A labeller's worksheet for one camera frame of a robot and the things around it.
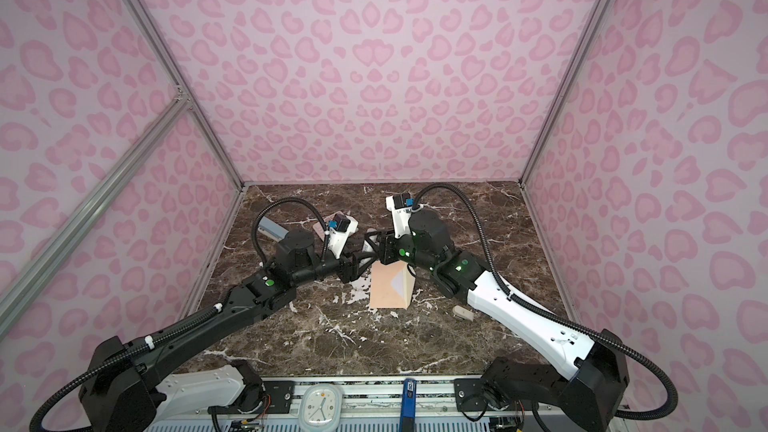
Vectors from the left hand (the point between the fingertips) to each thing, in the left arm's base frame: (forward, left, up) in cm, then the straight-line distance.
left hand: (373, 246), depth 71 cm
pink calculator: (-1, +11, +9) cm, 14 cm away
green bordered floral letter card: (+3, -9, -25) cm, 27 cm away
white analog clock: (-30, +13, -22) cm, 39 cm away
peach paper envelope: (+2, -2, -26) cm, 26 cm away
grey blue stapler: (+22, +37, -23) cm, 49 cm away
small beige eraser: (-8, -24, -22) cm, 34 cm away
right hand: (+1, +1, +4) cm, 4 cm away
